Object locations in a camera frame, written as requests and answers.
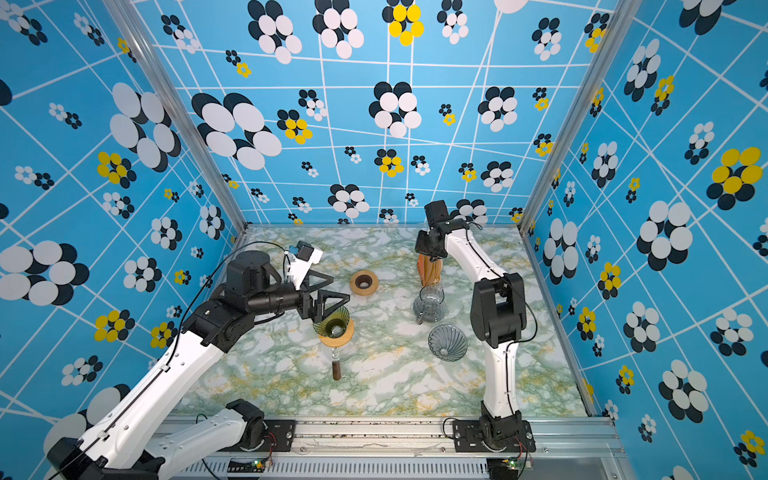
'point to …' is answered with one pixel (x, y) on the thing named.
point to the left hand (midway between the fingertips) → (341, 288)
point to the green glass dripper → (333, 325)
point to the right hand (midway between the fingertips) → (425, 247)
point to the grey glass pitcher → (429, 306)
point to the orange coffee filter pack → (430, 272)
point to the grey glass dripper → (447, 342)
